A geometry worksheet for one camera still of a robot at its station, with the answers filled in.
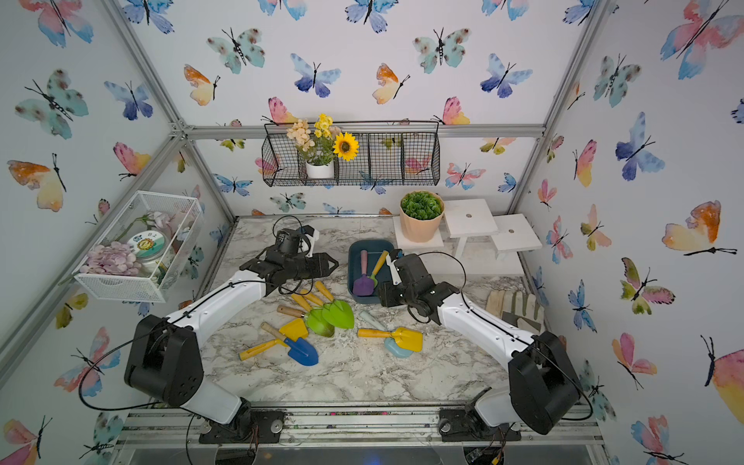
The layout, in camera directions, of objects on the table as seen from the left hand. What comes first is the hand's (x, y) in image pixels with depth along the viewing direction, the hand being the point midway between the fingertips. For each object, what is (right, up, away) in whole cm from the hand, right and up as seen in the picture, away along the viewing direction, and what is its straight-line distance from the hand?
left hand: (337, 261), depth 86 cm
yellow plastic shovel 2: (-14, -21, +3) cm, 26 cm away
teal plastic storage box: (+11, +4, +23) cm, 25 cm away
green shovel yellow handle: (+13, 0, +18) cm, 22 cm away
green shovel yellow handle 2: (-8, -19, +5) cm, 21 cm away
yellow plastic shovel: (+21, -23, +2) cm, 32 cm away
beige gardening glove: (+56, -15, +7) cm, 59 cm away
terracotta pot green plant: (+24, +14, -2) cm, 28 cm away
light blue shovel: (+16, -25, 0) cm, 29 cm away
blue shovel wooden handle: (-10, -27, 0) cm, 29 cm away
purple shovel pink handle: (+7, -9, +12) cm, 17 cm away
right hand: (+14, -7, -3) cm, 16 cm away
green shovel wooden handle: (-15, -17, +7) cm, 23 cm away
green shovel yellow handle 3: (0, -16, +7) cm, 18 cm away
